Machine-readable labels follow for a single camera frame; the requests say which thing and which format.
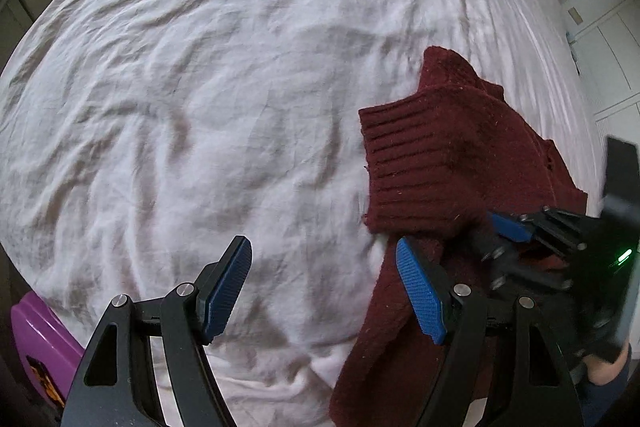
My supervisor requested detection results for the dark red knit sweater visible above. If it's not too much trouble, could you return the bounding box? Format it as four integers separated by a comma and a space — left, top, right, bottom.
329, 46, 587, 426

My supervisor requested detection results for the blue sleeve forearm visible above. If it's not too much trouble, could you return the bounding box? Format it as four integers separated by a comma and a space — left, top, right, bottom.
576, 346, 631, 426

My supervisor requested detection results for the person's right hand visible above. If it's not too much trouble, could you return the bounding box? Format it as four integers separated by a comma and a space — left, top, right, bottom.
582, 343, 629, 386

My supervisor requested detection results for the purple plastic bin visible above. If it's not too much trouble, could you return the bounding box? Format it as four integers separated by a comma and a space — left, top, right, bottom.
10, 291, 84, 414

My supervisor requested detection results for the white wardrobe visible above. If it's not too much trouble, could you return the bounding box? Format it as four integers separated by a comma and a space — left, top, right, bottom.
570, 0, 640, 143

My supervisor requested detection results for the white bed sheet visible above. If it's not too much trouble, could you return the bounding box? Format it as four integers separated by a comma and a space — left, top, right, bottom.
1, 0, 602, 426

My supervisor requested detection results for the wall light switch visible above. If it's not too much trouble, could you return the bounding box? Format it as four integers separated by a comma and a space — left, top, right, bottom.
568, 8, 584, 26

